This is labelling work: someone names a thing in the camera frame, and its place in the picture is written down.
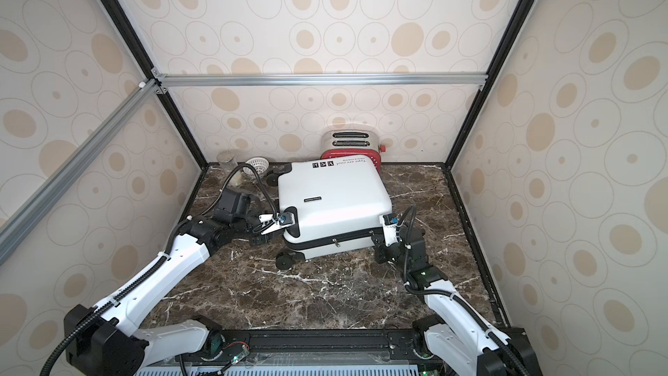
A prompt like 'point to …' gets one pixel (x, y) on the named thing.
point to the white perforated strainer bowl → (259, 164)
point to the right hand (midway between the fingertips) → (386, 234)
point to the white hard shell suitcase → (339, 204)
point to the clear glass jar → (228, 162)
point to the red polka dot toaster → (343, 142)
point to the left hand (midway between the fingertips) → (282, 218)
